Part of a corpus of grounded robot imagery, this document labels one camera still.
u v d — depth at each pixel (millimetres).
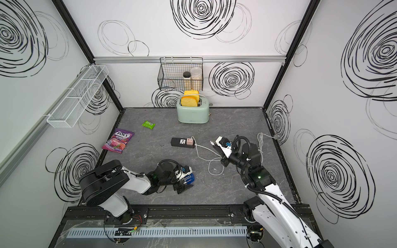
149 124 1084
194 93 1018
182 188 766
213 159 914
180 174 734
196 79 846
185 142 963
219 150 702
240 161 598
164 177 701
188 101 970
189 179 826
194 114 1080
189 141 934
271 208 489
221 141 594
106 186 456
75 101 761
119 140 989
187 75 847
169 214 754
